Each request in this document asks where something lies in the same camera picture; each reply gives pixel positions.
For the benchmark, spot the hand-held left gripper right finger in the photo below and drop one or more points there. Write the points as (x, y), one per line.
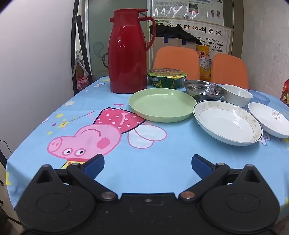
(199, 166)

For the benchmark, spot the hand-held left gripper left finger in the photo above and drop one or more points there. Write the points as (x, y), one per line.
(96, 165)

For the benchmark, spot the gold rimmed white plate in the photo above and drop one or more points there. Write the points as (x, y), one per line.
(225, 123)

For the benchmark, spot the green plastic plate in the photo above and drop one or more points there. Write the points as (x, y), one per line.
(162, 104)

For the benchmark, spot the stainless steel bowl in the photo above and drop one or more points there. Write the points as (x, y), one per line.
(203, 89)

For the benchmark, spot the white ceramic bowl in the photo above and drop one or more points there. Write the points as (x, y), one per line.
(237, 96)

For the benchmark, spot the floral print white plate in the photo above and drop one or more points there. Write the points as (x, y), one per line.
(266, 119)

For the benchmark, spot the blue plastic bowl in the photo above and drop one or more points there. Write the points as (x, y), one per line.
(262, 98)

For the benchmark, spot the blue cartoon printed tablecloth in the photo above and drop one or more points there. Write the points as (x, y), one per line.
(158, 149)

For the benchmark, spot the pink gift bag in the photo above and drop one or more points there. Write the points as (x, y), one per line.
(82, 83)

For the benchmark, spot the green instant noodle bowl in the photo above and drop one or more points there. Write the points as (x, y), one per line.
(167, 79)

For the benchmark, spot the orange chair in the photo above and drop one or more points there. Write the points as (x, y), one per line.
(176, 58)
(228, 70)

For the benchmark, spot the yellow snack packet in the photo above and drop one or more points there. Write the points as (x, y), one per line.
(204, 65)

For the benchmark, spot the red thermos jug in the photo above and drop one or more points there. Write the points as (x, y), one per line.
(126, 56)

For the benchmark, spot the red gift box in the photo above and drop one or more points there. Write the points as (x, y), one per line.
(285, 92)

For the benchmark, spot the black framed white board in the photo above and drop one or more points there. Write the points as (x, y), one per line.
(74, 45)

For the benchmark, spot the cardboard box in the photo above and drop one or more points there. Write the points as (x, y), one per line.
(173, 41)

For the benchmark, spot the frosted glass door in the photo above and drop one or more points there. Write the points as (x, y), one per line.
(99, 34)

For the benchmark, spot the black cloth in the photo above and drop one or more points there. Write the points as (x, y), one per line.
(171, 31)

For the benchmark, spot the framed wall poster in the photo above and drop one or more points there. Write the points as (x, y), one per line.
(212, 31)

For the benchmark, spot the glossy paper wall poster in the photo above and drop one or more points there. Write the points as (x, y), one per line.
(180, 9)

